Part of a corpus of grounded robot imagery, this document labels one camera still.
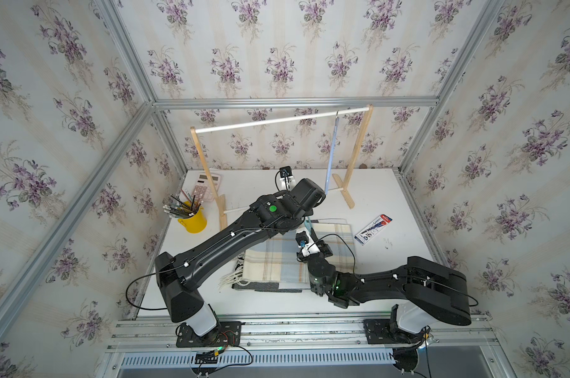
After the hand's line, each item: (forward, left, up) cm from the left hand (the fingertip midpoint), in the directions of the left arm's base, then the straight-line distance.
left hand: (307, 204), depth 72 cm
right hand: (-3, -4, -11) cm, 12 cm away
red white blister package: (+7, -31, -26) cm, 41 cm away
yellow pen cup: (+6, +42, -21) cm, 47 cm away
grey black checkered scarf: (-15, +23, -26) cm, 38 cm away
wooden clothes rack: (+31, -23, -26) cm, 46 cm away
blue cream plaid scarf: (-6, +6, -26) cm, 28 cm away
